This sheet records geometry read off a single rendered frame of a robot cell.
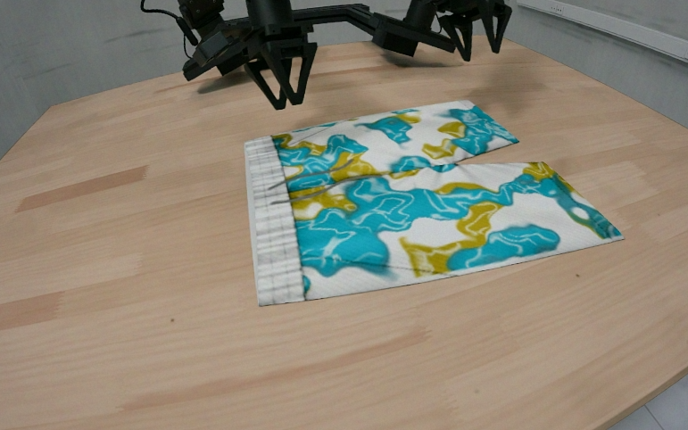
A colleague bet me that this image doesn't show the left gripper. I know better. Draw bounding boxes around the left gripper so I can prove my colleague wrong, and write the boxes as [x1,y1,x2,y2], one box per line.
[435,0,512,62]

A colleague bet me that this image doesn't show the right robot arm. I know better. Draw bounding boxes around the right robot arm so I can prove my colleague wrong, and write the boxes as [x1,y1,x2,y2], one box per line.
[178,0,240,73]

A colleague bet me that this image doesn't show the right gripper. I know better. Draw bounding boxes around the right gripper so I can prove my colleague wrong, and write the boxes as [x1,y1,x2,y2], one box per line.
[195,0,318,111]

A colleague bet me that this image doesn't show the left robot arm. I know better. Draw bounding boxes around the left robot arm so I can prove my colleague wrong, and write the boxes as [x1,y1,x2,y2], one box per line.
[373,0,454,45]

